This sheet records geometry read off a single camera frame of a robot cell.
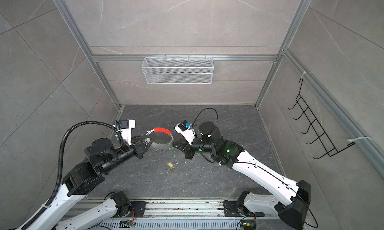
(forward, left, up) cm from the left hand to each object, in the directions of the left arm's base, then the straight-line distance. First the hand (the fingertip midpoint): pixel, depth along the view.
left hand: (155, 133), depth 57 cm
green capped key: (-2, -7, -10) cm, 12 cm away
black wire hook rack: (-7, -70, -4) cm, 70 cm away
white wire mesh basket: (+57, -7, -8) cm, 58 cm away
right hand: (0, -7, -8) cm, 11 cm away
